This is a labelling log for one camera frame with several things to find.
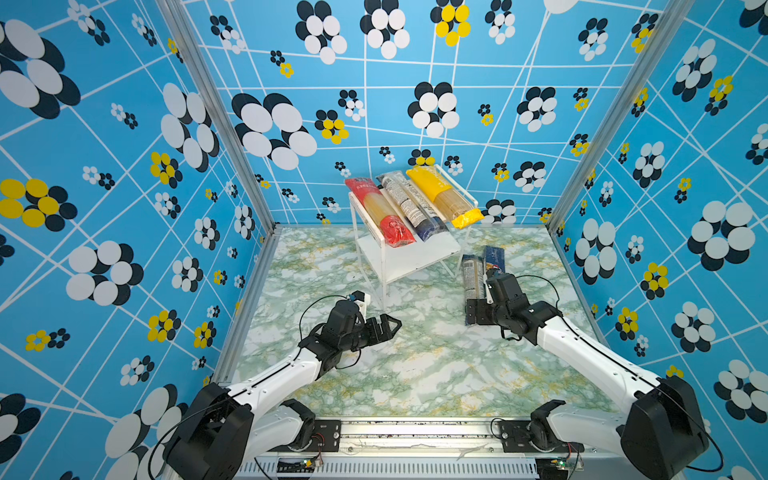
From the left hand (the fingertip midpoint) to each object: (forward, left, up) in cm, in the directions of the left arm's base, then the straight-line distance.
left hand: (394, 327), depth 82 cm
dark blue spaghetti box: (+30, -36, -6) cm, 47 cm away
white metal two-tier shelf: (+19, +2, +4) cm, 20 cm away
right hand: (+6, -26, 0) cm, 26 cm away
